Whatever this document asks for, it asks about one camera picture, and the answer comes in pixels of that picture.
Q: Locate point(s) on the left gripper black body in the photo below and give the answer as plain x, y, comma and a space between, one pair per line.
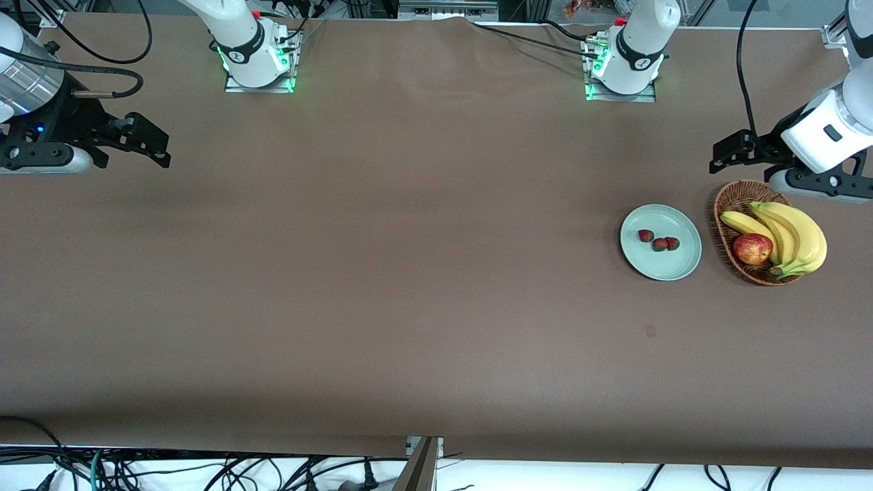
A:
768, 146

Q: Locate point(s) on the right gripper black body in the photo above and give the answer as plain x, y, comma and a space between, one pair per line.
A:
63, 114

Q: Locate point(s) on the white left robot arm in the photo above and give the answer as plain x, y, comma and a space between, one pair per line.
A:
638, 48

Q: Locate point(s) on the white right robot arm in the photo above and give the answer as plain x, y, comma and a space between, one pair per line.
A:
239, 34

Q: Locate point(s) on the mint green round plate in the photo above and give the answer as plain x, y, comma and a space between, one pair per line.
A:
660, 266

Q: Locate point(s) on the brown wicker basket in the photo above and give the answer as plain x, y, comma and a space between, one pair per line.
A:
733, 198

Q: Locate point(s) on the red yellow apple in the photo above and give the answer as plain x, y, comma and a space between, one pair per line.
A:
752, 249

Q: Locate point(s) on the yellow banana bunch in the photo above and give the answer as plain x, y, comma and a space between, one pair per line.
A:
805, 239

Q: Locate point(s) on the orange colourful background clutter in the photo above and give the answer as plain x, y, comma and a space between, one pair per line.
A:
580, 8

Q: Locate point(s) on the brown table cover sheet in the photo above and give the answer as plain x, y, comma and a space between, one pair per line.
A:
409, 341

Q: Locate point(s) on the aluminium frame profile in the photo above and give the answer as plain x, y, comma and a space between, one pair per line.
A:
833, 35
51, 13

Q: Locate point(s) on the grey network switch box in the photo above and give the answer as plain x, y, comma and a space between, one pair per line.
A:
443, 10

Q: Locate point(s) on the brown camera stand post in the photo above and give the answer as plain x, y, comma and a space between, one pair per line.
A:
419, 474

